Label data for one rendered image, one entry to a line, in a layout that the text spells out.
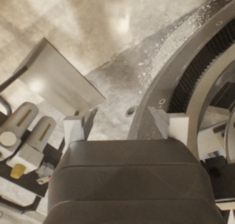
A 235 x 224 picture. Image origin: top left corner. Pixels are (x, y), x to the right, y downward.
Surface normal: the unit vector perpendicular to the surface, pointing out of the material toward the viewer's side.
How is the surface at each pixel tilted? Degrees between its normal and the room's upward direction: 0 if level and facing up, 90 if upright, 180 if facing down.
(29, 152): 90
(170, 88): 90
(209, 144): 0
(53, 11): 0
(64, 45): 0
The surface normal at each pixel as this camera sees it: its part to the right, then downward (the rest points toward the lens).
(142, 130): -0.64, -0.64
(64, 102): -0.11, 0.62
